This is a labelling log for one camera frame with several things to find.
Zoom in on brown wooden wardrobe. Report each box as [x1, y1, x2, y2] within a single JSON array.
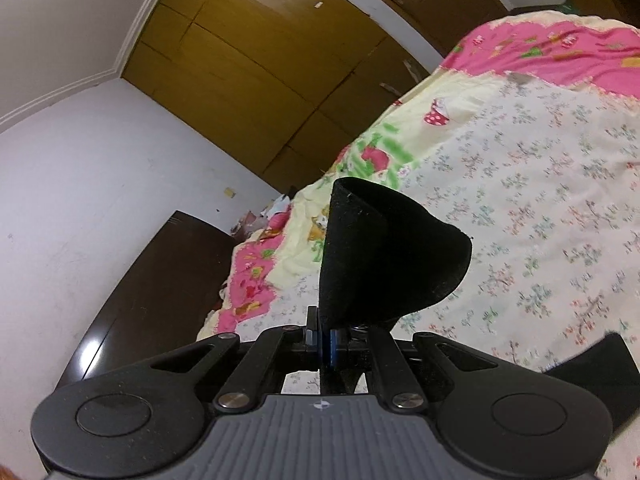
[[121, 0, 432, 197]]

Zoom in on dark wooden headboard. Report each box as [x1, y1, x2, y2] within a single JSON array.
[[54, 210, 237, 392]]

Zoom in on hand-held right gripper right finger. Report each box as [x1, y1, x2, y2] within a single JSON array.
[[334, 325, 501, 411]]

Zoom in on black pants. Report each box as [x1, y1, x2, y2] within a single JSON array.
[[317, 176, 640, 428]]

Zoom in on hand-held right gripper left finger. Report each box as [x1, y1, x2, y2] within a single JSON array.
[[145, 307, 335, 411]]

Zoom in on floral printed blanket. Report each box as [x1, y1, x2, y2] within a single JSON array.
[[196, 10, 640, 480]]

